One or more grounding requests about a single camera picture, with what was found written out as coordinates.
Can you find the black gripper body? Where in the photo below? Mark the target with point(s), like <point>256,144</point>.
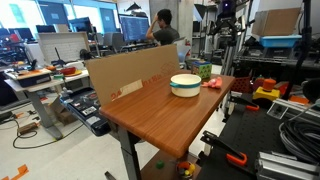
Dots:
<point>227,10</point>

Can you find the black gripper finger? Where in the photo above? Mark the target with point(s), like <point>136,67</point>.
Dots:
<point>216,27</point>
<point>238,27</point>

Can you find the colourful patterned cube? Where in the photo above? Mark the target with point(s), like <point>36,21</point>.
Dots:
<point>201,70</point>

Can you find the large cardboard box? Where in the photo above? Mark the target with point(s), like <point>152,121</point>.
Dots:
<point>276,21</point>

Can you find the blue plastic bin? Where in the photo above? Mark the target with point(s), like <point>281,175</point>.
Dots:
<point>280,41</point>

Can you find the seated person dark shirt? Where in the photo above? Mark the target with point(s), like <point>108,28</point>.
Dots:
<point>166,31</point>

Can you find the pink plush toy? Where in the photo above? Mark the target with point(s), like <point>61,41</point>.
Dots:
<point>213,83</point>

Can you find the red basket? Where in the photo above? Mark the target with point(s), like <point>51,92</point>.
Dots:
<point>240,85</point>

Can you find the cream bowl teal rim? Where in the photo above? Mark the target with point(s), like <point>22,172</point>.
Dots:
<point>185,86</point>

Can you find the black stand pole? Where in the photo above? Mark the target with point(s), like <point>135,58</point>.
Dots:
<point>305,33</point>

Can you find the yellow emergency stop box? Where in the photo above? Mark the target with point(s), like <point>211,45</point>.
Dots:
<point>266,91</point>

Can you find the orange black bar clamp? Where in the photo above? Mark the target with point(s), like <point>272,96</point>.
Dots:
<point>245,101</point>
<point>216,145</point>

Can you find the large computer monitor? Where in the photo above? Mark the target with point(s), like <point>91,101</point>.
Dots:
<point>135,28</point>

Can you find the orange flat object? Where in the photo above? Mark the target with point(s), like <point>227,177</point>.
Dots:
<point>299,99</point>

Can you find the brown cardboard sheet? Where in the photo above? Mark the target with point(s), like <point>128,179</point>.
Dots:
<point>133,73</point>

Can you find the black round object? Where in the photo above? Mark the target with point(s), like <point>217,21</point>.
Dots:
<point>311,90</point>

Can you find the grey office chair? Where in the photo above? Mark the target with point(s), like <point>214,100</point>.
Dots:
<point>115,41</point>

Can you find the black perforated breadboard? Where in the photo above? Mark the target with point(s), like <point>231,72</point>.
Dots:
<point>260,133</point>

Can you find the background computer monitor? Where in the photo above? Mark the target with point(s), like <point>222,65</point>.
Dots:
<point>80,25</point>

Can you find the cup of coloured balls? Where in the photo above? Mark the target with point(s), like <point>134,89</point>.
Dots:
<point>185,169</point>

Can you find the yellow plate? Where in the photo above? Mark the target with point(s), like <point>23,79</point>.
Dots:
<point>77,73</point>

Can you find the green ball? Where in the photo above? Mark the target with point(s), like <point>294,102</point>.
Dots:
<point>160,164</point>

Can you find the black metal table leg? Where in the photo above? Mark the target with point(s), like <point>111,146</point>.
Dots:
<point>128,153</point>

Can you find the black floor case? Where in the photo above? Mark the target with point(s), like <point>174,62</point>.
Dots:
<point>86,110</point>

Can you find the white pegboard panel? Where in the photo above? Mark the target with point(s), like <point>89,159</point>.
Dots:
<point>63,46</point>

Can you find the red bowl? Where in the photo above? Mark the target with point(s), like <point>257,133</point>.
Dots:
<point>68,70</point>

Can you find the wooden lower shelf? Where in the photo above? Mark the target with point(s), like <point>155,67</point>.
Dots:
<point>156,173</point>

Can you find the open cardboard box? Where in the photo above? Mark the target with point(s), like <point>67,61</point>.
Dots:
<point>63,113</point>

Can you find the black equipment case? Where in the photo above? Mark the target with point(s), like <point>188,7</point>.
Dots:
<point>31,79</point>

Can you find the white desk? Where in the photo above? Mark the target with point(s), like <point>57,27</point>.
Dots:
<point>38,110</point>

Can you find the orange floor tape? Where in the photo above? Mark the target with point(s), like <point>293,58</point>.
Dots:
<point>20,171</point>

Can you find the aluminium extrusion rail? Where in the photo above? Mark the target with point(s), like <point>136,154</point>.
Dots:
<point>293,110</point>
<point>286,166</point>

